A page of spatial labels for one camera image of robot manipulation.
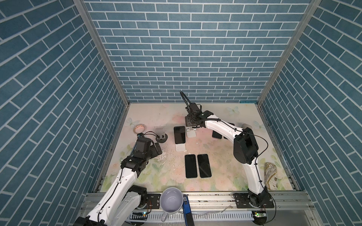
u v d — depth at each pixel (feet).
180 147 3.07
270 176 2.64
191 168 2.78
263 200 2.23
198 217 2.53
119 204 1.53
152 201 2.41
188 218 2.24
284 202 2.47
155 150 2.43
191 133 3.25
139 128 3.44
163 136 3.12
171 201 2.40
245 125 3.43
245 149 1.77
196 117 2.36
